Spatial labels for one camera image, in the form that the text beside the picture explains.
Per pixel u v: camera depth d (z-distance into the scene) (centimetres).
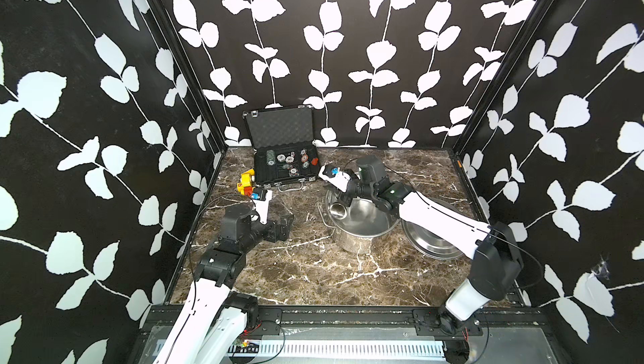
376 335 73
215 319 48
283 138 114
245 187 101
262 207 63
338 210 95
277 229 66
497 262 44
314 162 113
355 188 68
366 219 100
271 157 113
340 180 68
